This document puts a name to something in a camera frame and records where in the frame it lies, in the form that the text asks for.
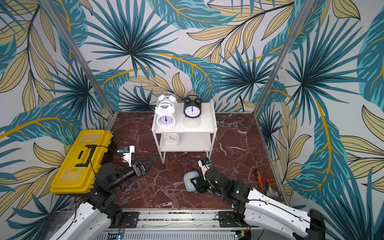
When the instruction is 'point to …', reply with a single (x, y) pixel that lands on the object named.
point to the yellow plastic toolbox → (77, 175)
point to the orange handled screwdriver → (259, 177)
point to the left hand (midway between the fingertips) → (154, 162)
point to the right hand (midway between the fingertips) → (193, 179)
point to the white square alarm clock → (171, 139)
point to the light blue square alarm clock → (188, 185)
